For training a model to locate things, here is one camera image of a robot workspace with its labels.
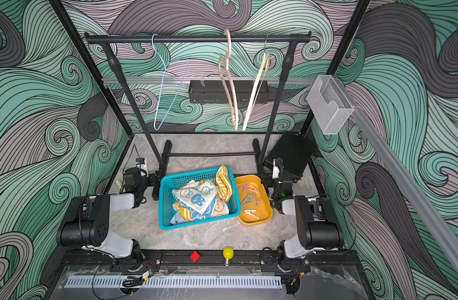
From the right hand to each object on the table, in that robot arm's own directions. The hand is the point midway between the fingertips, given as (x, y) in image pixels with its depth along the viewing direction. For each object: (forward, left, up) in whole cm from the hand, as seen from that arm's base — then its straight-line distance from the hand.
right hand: (271, 169), depth 93 cm
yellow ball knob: (-37, +23, -4) cm, 43 cm away
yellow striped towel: (-11, +24, +1) cm, 26 cm away
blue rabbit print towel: (-18, +35, +6) cm, 39 cm away
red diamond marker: (-38, +36, -5) cm, 52 cm away
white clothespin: (-19, +12, -6) cm, 24 cm away
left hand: (+1, +62, 0) cm, 62 cm away
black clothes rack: (+6, +58, -1) cm, 58 cm away
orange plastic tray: (-14, +9, -6) cm, 18 cm away
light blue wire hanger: (+40, +60, +20) cm, 75 cm away
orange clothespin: (-6, +10, -7) cm, 14 cm away
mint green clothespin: (-12, +12, -6) cm, 18 cm away
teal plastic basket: (-7, +51, 0) cm, 52 cm away
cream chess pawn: (-5, +78, -3) cm, 78 cm away
